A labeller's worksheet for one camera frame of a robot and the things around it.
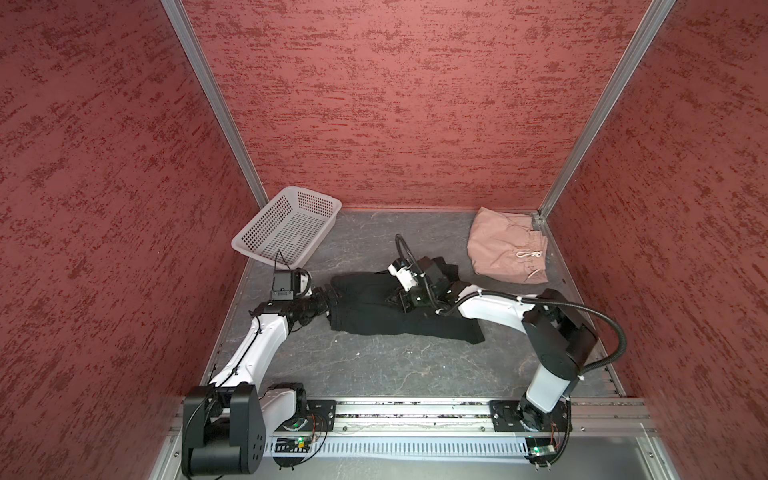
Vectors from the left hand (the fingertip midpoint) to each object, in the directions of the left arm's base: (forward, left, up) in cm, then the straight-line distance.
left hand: (332, 304), depth 86 cm
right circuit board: (-34, -54, -8) cm, 64 cm away
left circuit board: (-33, +6, -9) cm, 35 cm away
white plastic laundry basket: (+35, +22, -7) cm, 42 cm away
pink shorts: (+26, -59, -4) cm, 65 cm away
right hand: (+1, -17, -1) cm, 17 cm away
